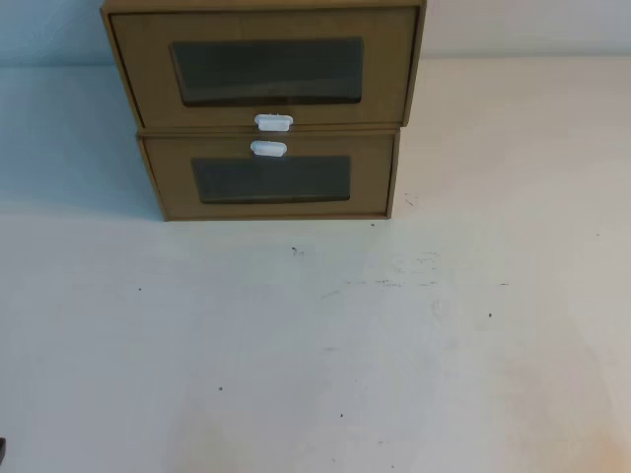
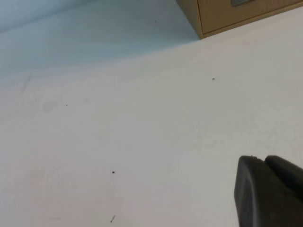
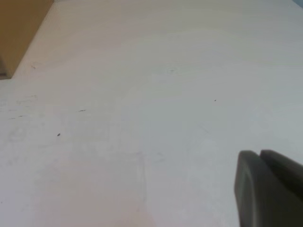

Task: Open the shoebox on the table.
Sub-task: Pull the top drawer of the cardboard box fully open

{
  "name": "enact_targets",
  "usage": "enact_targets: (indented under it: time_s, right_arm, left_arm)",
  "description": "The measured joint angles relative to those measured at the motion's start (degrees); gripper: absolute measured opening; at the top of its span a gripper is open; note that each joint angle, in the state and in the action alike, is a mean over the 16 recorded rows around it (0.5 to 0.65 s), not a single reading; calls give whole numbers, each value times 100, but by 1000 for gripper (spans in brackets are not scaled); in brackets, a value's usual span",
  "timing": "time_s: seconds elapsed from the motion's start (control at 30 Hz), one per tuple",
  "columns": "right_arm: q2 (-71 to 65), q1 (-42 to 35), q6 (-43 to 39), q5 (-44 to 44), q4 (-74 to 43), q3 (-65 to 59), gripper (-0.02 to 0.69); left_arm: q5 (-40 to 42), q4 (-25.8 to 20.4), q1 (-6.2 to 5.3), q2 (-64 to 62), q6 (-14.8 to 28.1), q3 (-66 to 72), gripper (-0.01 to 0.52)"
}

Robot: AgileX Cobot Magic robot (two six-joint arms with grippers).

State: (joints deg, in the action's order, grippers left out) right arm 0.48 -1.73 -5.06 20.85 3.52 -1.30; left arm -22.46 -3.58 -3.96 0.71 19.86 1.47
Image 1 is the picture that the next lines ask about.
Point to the white plastic handle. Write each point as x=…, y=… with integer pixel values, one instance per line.
x=274, y=122
x=268, y=149

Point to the cardboard shoebox drawer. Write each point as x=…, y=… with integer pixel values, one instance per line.
x=323, y=175
x=222, y=64

